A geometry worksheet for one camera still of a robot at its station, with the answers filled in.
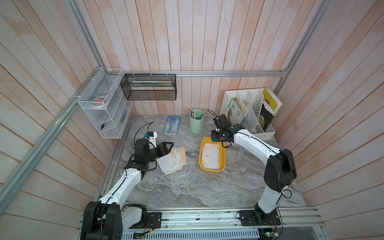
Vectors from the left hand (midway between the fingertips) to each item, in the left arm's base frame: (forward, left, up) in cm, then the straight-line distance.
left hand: (170, 147), depth 83 cm
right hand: (+11, -26, -3) cm, 29 cm away
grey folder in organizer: (+20, -51, 0) cm, 55 cm away
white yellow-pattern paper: (+5, +1, -15) cm, 16 cm away
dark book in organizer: (+24, -62, +1) cm, 67 cm away
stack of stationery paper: (+2, -25, -15) cm, 29 cm away
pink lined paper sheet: (+4, -6, -16) cm, 18 cm away
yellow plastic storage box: (+12, -23, -10) cm, 28 cm away
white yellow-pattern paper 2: (+2, -3, -15) cm, 16 cm away
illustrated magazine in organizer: (+25, -42, +1) cm, 49 cm away
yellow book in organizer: (+30, -64, +10) cm, 72 cm away
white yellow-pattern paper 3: (-3, +3, -14) cm, 15 cm away
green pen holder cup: (+24, -16, -3) cm, 29 cm away
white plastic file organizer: (+40, -58, +5) cm, 70 cm away
